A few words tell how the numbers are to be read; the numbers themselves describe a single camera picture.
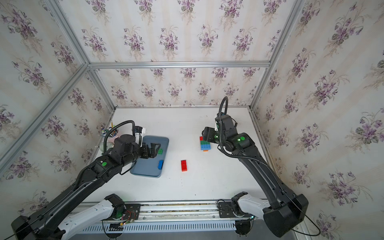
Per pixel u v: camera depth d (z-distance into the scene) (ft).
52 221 1.30
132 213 2.37
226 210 2.40
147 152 2.09
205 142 3.13
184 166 2.89
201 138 3.25
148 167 2.94
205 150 3.12
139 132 2.10
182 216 2.39
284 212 1.19
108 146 2.89
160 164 2.84
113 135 3.03
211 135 2.13
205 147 3.05
